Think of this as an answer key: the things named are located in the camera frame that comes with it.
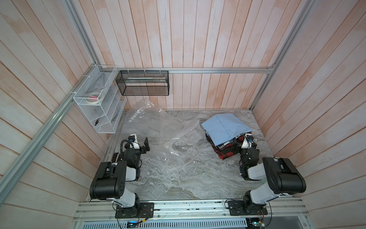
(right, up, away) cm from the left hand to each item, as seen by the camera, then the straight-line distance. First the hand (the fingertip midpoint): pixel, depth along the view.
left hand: (140, 139), depth 91 cm
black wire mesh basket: (-2, +41, +13) cm, 43 cm away
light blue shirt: (+56, +8, +2) cm, 57 cm away
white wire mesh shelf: (-16, +14, -14) cm, 25 cm away
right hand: (+66, +2, -1) cm, 66 cm away
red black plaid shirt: (+58, -6, -2) cm, 58 cm away
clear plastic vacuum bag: (+25, -2, +10) cm, 27 cm away
